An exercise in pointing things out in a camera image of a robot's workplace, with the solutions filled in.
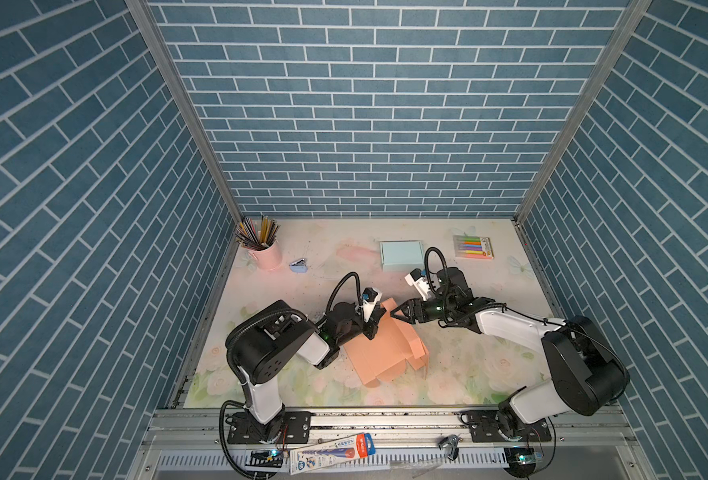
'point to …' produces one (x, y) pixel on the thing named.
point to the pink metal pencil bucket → (269, 259)
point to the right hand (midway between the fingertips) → (394, 311)
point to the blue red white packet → (332, 452)
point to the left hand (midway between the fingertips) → (385, 310)
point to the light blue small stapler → (299, 266)
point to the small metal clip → (451, 442)
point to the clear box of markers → (475, 247)
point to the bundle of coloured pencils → (256, 235)
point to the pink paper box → (396, 344)
